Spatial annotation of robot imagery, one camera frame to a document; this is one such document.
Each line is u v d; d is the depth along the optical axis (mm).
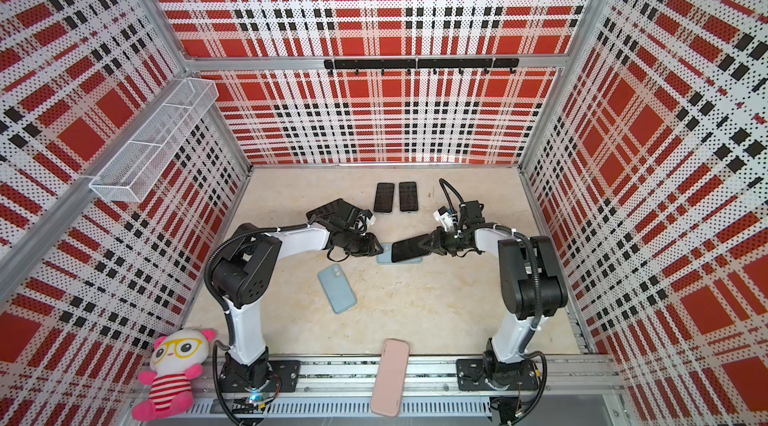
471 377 720
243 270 521
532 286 448
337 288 893
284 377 739
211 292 513
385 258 951
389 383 718
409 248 931
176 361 707
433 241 859
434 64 883
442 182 874
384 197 1117
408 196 1150
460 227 723
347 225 804
